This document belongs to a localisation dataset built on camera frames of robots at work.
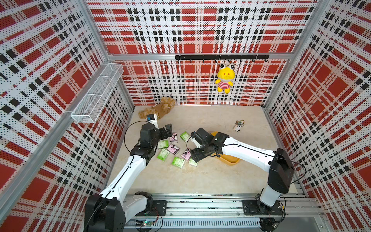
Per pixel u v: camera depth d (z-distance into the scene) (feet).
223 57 2.91
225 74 3.00
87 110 2.26
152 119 2.27
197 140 2.14
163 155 2.98
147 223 2.26
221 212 2.41
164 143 3.14
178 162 2.89
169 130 2.41
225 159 2.78
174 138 3.23
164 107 3.43
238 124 3.53
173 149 3.06
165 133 2.37
